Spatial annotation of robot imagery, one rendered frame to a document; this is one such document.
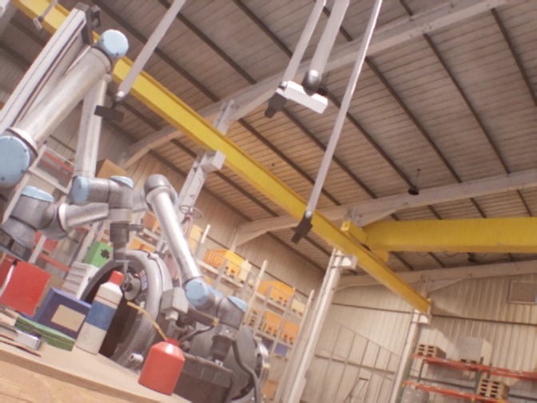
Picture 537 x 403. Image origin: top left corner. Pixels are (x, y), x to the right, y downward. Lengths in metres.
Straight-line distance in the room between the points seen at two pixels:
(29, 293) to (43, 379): 7.03
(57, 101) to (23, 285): 6.14
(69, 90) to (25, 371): 1.19
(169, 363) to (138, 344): 1.15
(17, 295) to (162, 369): 6.78
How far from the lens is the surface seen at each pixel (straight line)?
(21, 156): 1.60
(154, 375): 0.97
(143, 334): 2.11
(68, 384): 0.75
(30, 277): 7.71
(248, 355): 2.71
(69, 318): 1.39
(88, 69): 1.77
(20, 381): 0.72
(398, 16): 10.16
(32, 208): 2.21
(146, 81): 10.74
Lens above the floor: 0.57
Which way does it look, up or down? 22 degrees up
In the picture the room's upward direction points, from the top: 21 degrees clockwise
